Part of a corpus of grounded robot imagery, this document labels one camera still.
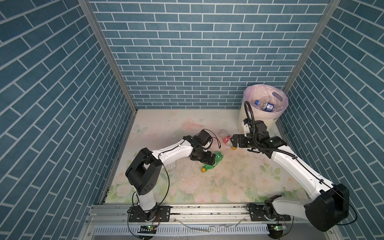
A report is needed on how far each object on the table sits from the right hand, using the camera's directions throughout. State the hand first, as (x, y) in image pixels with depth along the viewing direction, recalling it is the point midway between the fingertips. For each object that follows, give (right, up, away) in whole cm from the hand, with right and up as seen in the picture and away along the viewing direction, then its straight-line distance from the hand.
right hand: (236, 137), depth 82 cm
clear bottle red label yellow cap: (-3, -3, +14) cm, 15 cm away
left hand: (-15, -14, +4) cm, 21 cm away
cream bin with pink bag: (+25, +28, +17) cm, 41 cm away
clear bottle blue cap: (+21, +19, +12) cm, 30 cm away
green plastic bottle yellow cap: (-8, -14, +11) cm, 19 cm away
